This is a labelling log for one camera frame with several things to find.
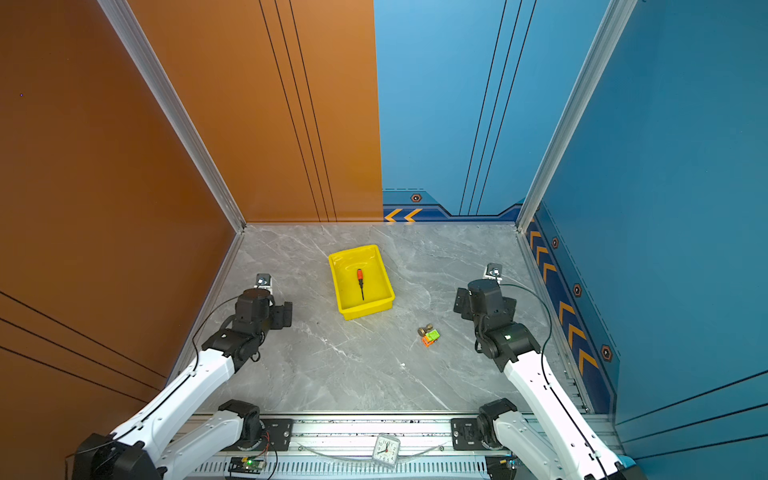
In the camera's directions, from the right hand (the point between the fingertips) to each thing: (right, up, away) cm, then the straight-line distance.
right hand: (478, 295), depth 78 cm
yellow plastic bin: (-28, -1, +23) cm, 36 cm away
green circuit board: (-57, -39, -8) cm, 70 cm away
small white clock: (-24, -35, -9) cm, 44 cm away
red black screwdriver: (-34, +3, +25) cm, 42 cm away
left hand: (-57, -3, +6) cm, 58 cm away
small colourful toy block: (-12, -13, +10) cm, 20 cm away
